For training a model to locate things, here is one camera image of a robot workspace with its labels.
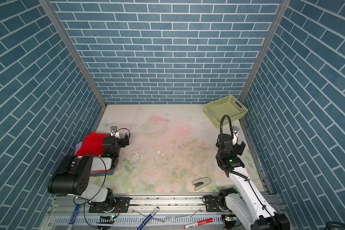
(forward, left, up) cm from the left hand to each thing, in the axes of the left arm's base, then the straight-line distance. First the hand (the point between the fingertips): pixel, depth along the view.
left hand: (121, 133), depth 93 cm
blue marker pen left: (-48, +14, -7) cm, 50 cm away
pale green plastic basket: (+33, -81, -5) cm, 88 cm away
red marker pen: (-46, -53, -7) cm, 70 cm away
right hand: (-10, -69, +11) cm, 70 cm away
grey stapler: (-29, -49, -7) cm, 57 cm away
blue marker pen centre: (-45, -22, -7) cm, 51 cm away
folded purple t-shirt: (-10, +23, +1) cm, 25 cm away
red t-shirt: (-7, +16, -1) cm, 18 cm away
